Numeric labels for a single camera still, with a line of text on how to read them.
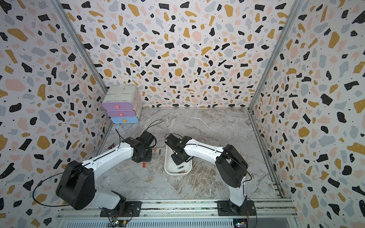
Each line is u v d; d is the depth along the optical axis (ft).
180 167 2.88
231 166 1.56
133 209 2.42
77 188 1.37
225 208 2.40
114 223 2.36
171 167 2.89
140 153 2.08
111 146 3.20
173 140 2.27
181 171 2.82
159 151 3.12
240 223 2.34
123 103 3.15
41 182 2.13
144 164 2.94
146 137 2.30
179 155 2.39
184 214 2.40
